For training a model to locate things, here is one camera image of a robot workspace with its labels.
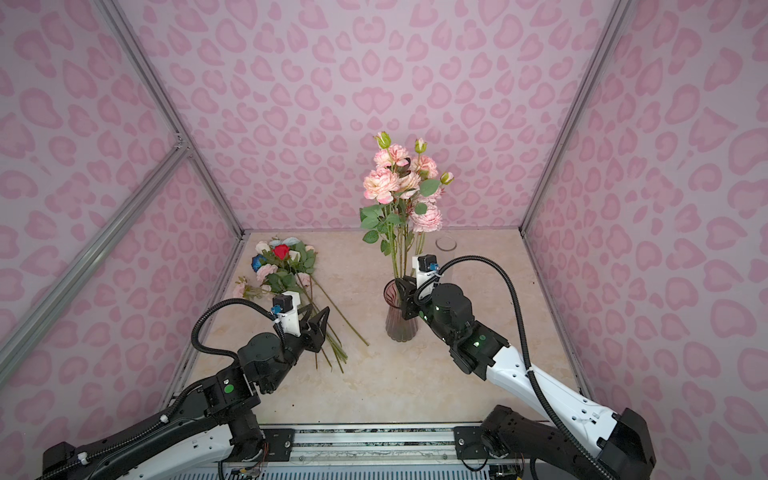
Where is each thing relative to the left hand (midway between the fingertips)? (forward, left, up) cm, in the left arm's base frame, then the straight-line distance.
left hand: (322, 304), depth 70 cm
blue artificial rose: (+30, +32, -21) cm, 49 cm away
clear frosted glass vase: (+24, -33, -7) cm, 41 cm away
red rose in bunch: (+31, +21, -16) cm, 40 cm away
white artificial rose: (+34, +29, -17) cm, 48 cm away
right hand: (+5, -18, +3) cm, 19 cm away
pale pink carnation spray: (+21, +24, -19) cm, 37 cm away
